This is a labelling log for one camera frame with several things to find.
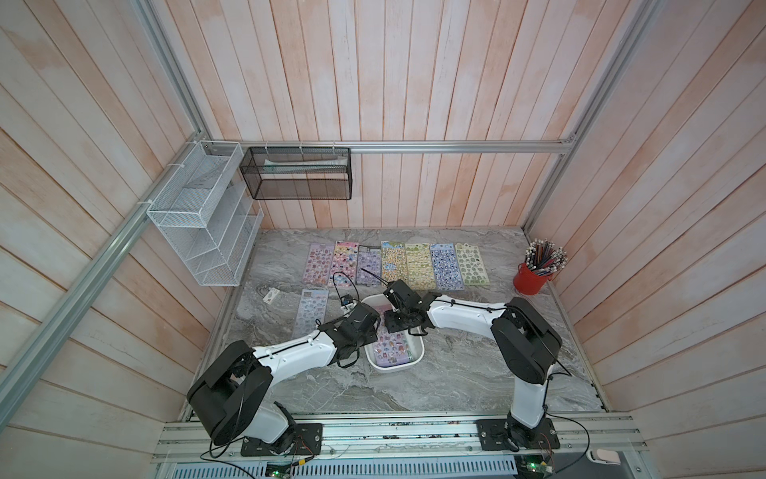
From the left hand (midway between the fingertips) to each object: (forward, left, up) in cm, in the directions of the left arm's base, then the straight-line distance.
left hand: (368, 333), depth 89 cm
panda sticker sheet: (+31, -9, -3) cm, 32 cm away
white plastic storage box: (-4, -15, +3) cm, 15 cm away
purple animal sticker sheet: (-4, -8, -2) cm, 9 cm away
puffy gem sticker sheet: (+32, 0, -3) cm, 32 cm away
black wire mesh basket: (+49, +25, +23) cm, 59 cm away
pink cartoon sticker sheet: (+27, +10, -3) cm, 29 cm away
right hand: (+5, -7, -2) cm, 9 cm away
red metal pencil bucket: (+18, -54, +2) cm, 57 cm away
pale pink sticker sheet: (+30, +20, -3) cm, 36 cm away
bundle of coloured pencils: (+22, -57, +10) cm, 62 cm away
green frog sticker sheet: (+26, -38, -3) cm, 46 cm away
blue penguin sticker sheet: (+26, -29, -3) cm, 39 cm away
